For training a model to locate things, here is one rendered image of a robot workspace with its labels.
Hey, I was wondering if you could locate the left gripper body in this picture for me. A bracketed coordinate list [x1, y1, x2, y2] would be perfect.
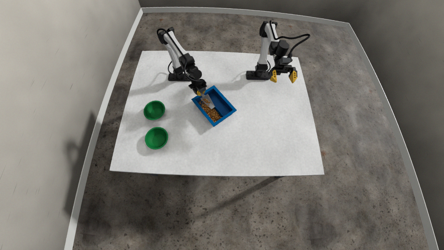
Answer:
[268, 59, 297, 79]

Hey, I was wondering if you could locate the blue box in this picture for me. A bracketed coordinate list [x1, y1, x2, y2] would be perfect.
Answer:
[191, 86, 236, 127]

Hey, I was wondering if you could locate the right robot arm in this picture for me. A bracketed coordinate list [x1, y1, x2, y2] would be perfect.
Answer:
[158, 27, 207, 93]

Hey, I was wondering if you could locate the grey metal scoop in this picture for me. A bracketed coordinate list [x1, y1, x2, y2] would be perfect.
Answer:
[201, 93, 215, 109]

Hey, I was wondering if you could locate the green bowl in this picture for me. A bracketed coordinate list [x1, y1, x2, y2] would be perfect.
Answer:
[145, 127, 168, 150]
[144, 100, 165, 120]

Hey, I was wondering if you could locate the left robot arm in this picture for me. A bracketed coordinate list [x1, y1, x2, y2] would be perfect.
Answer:
[246, 21, 293, 78]

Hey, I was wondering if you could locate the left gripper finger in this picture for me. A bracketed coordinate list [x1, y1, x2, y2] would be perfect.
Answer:
[289, 71, 297, 83]
[270, 70, 277, 83]

